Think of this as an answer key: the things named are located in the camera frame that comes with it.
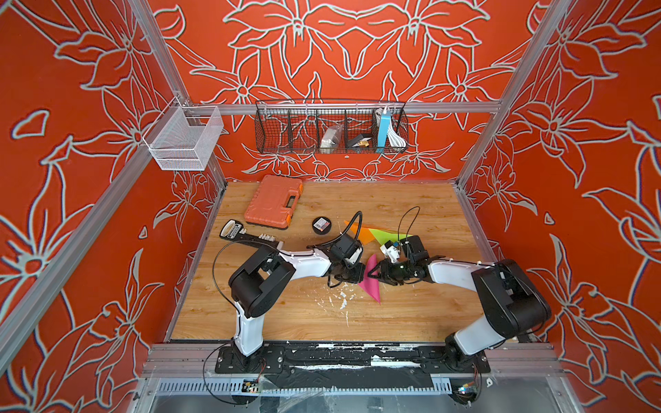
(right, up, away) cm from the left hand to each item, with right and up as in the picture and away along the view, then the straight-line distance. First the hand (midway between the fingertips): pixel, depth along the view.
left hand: (365, 277), depth 89 cm
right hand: (0, +1, -3) cm, 3 cm away
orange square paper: (+1, +14, +12) cm, 18 cm away
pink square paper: (+1, -1, -4) cm, 4 cm away
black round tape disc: (-16, +17, +12) cm, 27 cm away
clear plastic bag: (-12, +50, +2) cm, 52 cm away
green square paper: (+9, +13, +10) cm, 19 cm away
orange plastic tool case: (-37, +28, +18) cm, 49 cm away
